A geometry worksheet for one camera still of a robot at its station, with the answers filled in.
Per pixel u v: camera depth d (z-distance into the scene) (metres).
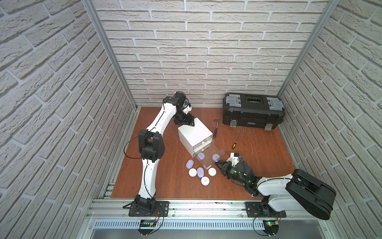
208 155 0.93
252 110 0.95
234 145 0.97
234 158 0.80
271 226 0.70
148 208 0.65
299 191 0.44
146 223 0.73
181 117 0.81
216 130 1.07
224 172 0.74
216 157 0.90
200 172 0.85
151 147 0.58
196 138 0.86
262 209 0.65
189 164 0.87
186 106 0.83
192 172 0.84
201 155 0.92
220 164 0.83
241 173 0.65
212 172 0.85
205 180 0.81
